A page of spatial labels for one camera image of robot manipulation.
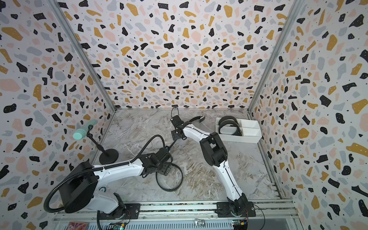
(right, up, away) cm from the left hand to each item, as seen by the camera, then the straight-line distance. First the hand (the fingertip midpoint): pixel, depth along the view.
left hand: (167, 164), depth 87 cm
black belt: (+40, +28, +16) cm, 51 cm away
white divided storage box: (+59, +19, +19) cm, 64 cm away
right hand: (+7, +17, +18) cm, 26 cm away
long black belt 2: (+47, +18, +13) cm, 52 cm away
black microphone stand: (-39, +3, +6) cm, 39 cm away
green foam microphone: (-35, +20, -23) cm, 47 cm away
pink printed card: (-40, -23, -19) cm, 50 cm away
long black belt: (+22, +29, +26) cm, 44 cm away
